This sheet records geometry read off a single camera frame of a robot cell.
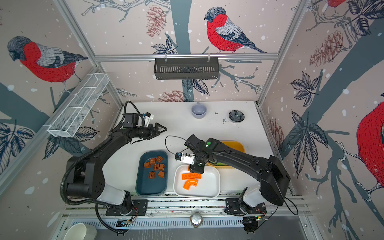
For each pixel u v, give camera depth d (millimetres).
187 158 683
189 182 806
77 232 634
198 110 1111
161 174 821
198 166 667
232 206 729
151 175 832
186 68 1063
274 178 392
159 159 898
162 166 856
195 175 827
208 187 796
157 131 765
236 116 1102
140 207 732
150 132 764
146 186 801
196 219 612
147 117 815
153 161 875
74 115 739
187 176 832
